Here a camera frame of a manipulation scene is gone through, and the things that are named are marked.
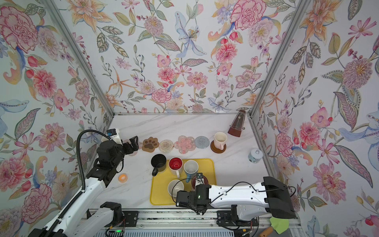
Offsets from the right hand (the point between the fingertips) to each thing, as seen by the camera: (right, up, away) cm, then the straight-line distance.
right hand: (195, 200), depth 75 cm
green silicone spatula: (+42, -12, -2) cm, 43 cm away
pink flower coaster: (-6, +25, +29) cm, 39 cm away
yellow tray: (-20, -1, +9) cm, 22 cm away
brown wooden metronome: (+30, +37, +29) cm, 56 cm away
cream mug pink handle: (+17, +30, +21) cm, 40 cm away
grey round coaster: (+6, +27, +29) cm, 40 cm away
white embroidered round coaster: (-19, +24, +26) cm, 40 cm away
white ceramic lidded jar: (+38, +19, +17) cm, 46 cm away
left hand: (-33, +31, +4) cm, 46 cm away
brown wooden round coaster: (+15, +22, +24) cm, 35 cm away
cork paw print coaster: (-31, +25, +27) cm, 48 cm away
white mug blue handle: (-2, +13, +13) cm, 18 cm away
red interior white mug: (-11, +14, +16) cm, 24 cm away
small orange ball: (-42, +8, +11) cm, 44 cm away
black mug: (-22, +15, +16) cm, 31 cm away
